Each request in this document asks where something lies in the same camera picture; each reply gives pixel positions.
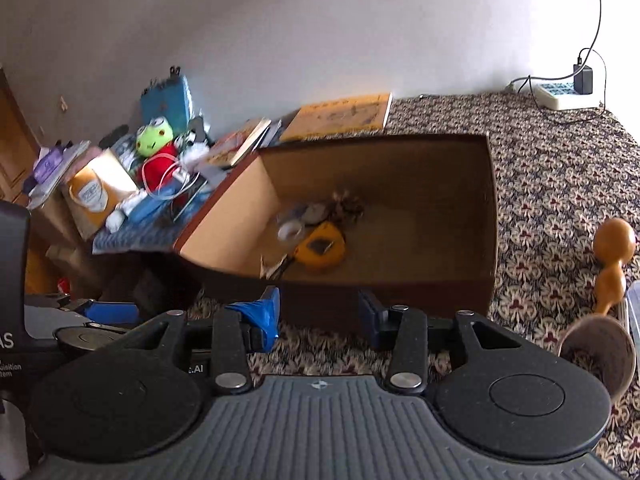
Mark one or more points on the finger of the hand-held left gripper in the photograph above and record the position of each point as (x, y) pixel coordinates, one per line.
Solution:
(112, 312)

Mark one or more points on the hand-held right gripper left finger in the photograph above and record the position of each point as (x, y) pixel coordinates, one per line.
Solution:
(260, 317)

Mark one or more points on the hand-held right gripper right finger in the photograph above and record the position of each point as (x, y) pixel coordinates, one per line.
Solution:
(372, 317)

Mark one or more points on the yellow tape measure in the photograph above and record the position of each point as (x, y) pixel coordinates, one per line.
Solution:
(320, 247)

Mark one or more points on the blue correction tape dispenser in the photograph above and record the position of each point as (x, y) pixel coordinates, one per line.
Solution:
(291, 225)

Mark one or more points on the brown pine cone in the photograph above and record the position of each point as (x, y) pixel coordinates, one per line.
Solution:
(347, 205)

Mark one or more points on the small silver tape roll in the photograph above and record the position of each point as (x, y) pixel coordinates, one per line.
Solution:
(315, 214)

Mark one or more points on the brown cardboard box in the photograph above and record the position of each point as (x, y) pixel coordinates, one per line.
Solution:
(410, 195)

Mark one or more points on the plain cardboard box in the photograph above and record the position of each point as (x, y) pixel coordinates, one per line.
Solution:
(50, 240)

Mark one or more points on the blue patterned cloth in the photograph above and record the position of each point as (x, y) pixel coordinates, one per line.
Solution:
(145, 235)

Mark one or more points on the purple packet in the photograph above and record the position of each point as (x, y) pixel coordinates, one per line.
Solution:
(49, 162)

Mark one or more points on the orange white paper bag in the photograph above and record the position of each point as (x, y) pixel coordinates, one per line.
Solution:
(97, 190)

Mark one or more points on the wooden door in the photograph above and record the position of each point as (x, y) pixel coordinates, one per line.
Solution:
(15, 145)

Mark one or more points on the thin paperback book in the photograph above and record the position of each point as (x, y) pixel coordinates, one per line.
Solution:
(237, 145)

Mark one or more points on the green frog plush red body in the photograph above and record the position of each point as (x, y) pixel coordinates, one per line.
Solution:
(155, 137)

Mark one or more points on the panda plush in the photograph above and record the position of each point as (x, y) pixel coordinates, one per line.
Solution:
(192, 145)

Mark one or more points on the yellow book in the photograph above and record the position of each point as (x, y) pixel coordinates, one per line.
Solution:
(340, 115)

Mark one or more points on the blue box with clips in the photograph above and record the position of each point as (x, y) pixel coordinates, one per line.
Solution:
(167, 100)

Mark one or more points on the floral patterned cloth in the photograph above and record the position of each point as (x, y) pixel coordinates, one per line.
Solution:
(550, 185)

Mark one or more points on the large printed packing tape roll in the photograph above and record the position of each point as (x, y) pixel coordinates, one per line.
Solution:
(610, 355)

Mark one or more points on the tan dried gourd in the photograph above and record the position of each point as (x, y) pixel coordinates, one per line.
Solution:
(614, 245)

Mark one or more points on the white power strip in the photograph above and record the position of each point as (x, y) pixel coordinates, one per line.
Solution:
(565, 95)

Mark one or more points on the black power adapter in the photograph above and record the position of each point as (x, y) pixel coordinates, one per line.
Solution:
(583, 79)

